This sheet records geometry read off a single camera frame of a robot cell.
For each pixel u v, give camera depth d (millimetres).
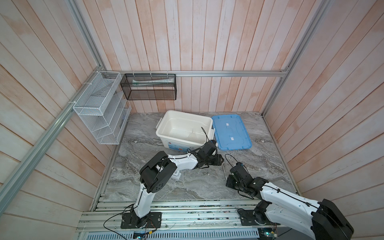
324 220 409
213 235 701
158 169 558
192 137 1042
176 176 844
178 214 770
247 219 732
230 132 1096
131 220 640
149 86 1021
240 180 656
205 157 726
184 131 1066
